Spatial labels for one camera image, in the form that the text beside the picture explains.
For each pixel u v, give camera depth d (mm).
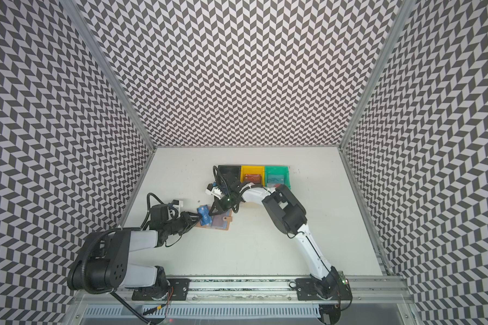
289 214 587
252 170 999
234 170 1174
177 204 864
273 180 1012
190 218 825
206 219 892
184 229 804
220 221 892
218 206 847
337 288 654
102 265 427
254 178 1020
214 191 889
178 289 726
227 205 833
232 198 822
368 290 755
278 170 1050
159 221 722
